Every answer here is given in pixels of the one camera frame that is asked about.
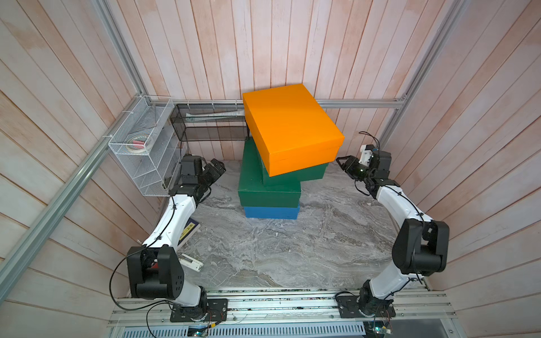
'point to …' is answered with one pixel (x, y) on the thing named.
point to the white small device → (191, 263)
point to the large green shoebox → (312, 173)
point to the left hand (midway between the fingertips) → (219, 171)
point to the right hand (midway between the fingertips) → (338, 159)
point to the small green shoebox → (252, 191)
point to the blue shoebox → (272, 213)
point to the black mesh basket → (210, 122)
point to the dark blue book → (189, 230)
